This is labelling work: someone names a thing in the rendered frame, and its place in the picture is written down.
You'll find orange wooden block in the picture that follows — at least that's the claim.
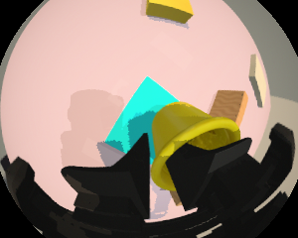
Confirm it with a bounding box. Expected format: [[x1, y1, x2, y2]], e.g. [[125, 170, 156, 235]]
[[169, 90, 248, 206]]

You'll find yellow cup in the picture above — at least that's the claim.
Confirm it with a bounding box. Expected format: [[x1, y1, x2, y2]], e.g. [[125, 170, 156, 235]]
[[150, 102, 240, 191]]

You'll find yellow rectangular block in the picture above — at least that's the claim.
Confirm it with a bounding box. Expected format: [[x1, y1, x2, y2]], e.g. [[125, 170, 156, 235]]
[[145, 0, 194, 24]]

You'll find pale yellow flat block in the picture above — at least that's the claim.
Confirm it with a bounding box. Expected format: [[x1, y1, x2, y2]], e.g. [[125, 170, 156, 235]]
[[249, 55, 267, 108]]

